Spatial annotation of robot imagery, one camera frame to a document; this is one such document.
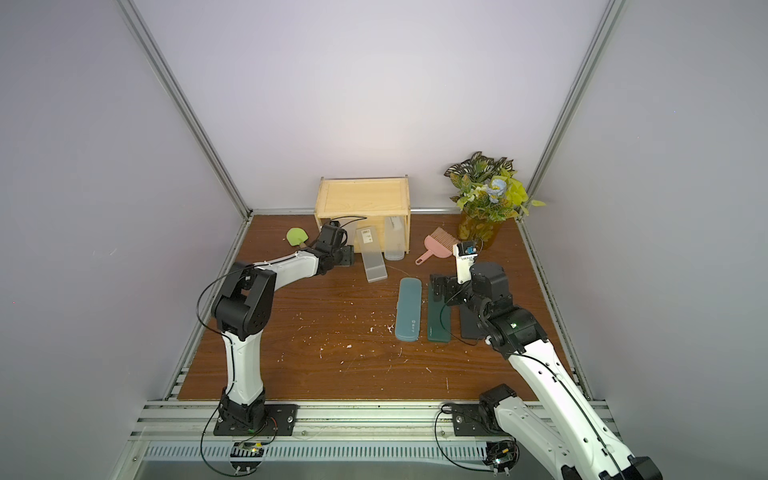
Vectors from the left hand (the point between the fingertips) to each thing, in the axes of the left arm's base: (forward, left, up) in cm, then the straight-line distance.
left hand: (348, 249), depth 103 cm
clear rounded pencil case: (+6, -16, -1) cm, 17 cm away
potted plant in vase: (+9, -47, +18) cm, 51 cm away
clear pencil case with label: (-1, -9, -1) cm, 9 cm away
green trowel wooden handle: (+10, +22, -5) cm, 24 cm away
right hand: (-22, -31, +21) cm, 44 cm away
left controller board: (-58, +19, -6) cm, 61 cm away
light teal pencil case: (-21, -22, -4) cm, 30 cm away
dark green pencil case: (-24, -31, -3) cm, 39 cm away
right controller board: (-58, -43, -6) cm, 72 cm away
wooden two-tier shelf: (+9, -8, +16) cm, 20 cm away
